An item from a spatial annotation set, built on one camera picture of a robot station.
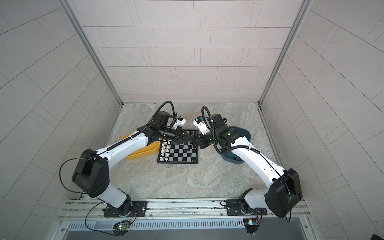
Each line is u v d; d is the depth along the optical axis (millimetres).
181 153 887
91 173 426
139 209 706
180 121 754
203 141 653
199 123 671
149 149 838
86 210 713
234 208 710
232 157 869
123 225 642
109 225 691
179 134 678
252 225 680
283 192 383
